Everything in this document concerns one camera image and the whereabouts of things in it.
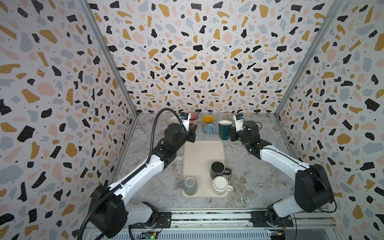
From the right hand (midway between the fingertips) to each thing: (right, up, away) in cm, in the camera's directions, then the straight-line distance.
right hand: (228, 124), depth 86 cm
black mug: (-6, -24, -4) cm, 25 cm away
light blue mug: (-10, -1, +17) cm, 20 cm away
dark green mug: (-1, -1, +4) cm, 4 cm away
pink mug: (-21, +5, +25) cm, 33 cm away
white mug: (-5, -32, -8) cm, 33 cm away
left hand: (-19, +1, -10) cm, 21 cm away
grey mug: (-21, -31, -11) cm, 39 cm away
